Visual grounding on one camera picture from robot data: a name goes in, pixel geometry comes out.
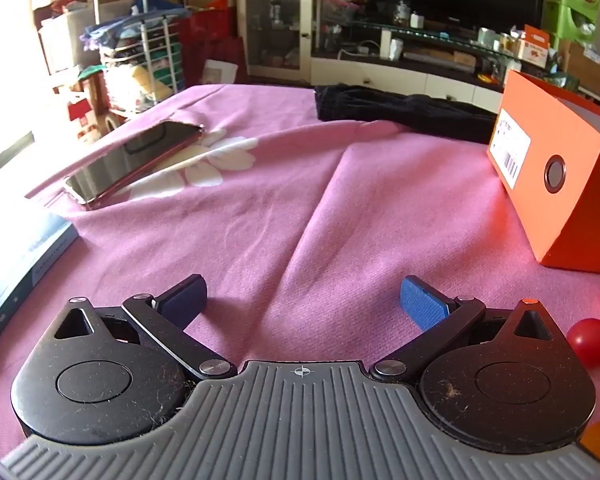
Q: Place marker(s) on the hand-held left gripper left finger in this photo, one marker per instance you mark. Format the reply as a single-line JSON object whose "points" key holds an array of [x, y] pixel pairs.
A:
{"points": [[182, 302]]}

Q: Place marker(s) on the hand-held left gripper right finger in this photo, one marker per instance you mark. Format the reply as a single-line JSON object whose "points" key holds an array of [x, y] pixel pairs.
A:
{"points": [[422, 302]]}

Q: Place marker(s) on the red round fruit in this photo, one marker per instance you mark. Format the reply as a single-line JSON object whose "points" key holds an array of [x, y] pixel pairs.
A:
{"points": [[587, 342]]}

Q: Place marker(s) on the orange cardboard box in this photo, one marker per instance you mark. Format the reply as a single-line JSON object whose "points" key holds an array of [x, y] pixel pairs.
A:
{"points": [[580, 200]]}

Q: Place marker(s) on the black smartphone red case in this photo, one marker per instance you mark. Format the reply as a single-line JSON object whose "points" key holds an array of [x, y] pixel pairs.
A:
{"points": [[130, 160]]}

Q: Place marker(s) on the pink flower-print blanket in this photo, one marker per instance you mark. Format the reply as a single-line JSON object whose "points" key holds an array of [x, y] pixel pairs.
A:
{"points": [[305, 200]]}

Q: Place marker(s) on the blue white book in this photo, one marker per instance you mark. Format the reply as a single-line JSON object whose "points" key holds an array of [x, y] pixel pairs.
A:
{"points": [[20, 265]]}

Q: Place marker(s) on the black cloth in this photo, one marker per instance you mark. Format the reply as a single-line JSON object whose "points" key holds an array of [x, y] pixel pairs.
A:
{"points": [[405, 110]]}

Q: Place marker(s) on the white television stand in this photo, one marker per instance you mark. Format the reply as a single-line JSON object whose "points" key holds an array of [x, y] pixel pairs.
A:
{"points": [[430, 85]]}

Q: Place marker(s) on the white paper bag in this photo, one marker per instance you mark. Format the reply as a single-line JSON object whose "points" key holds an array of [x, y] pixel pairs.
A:
{"points": [[219, 72]]}

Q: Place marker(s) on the red gift bag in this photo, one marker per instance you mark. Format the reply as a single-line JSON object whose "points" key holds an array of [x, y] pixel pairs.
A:
{"points": [[210, 35]]}

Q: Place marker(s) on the orange white carton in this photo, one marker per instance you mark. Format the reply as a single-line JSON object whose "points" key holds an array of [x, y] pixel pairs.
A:
{"points": [[535, 47]]}

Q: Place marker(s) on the white glass-door cabinet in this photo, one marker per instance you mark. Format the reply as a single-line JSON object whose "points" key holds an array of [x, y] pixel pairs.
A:
{"points": [[272, 30]]}

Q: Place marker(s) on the brown cardboard box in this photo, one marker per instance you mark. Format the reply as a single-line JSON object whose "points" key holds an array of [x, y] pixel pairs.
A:
{"points": [[585, 65]]}

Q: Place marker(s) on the clear plastic storage box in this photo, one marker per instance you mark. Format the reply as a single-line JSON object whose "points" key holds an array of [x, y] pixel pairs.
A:
{"points": [[65, 35]]}

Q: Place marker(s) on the green plastic rack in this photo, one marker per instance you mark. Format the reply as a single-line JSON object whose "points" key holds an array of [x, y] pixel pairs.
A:
{"points": [[570, 5]]}

